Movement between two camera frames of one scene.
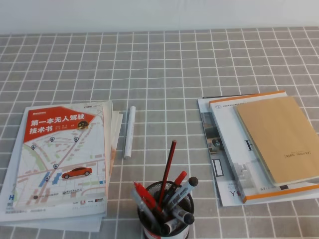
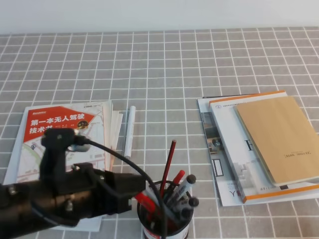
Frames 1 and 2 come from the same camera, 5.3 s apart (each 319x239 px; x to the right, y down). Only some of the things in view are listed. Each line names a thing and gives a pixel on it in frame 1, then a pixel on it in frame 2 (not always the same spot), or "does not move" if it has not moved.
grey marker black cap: x=187 y=218 -> x=193 y=202
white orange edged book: x=253 y=182 does not move
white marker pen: x=128 y=147 does not move
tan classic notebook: x=285 y=137 does not move
